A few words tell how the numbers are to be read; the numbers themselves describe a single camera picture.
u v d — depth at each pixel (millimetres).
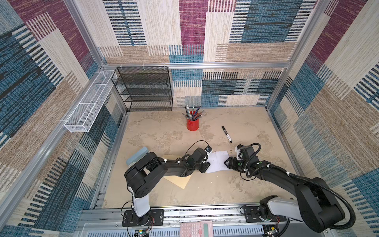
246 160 700
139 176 491
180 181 847
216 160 916
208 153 816
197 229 690
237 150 830
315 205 414
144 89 1101
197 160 727
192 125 1026
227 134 1045
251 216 729
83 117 714
